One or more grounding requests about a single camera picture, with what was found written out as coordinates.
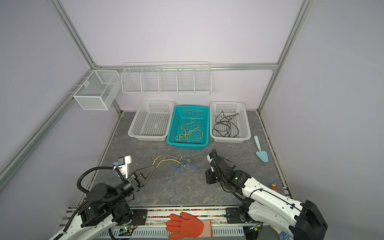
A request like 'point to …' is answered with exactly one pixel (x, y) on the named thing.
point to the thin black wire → (225, 125)
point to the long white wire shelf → (170, 77)
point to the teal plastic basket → (189, 128)
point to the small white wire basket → (99, 90)
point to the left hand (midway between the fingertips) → (155, 170)
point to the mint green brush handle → (262, 155)
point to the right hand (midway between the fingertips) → (206, 174)
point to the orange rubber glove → (186, 226)
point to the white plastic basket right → (241, 120)
